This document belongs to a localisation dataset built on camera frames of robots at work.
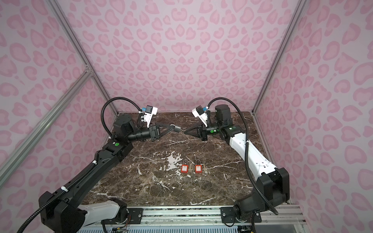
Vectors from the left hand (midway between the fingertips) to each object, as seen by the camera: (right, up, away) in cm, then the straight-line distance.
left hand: (172, 126), depth 63 cm
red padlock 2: (+13, -25, +25) cm, 38 cm away
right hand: (+8, -3, +3) cm, 9 cm away
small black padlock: (+2, -1, +2) cm, 3 cm away
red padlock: (+5, -25, +25) cm, 36 cm away
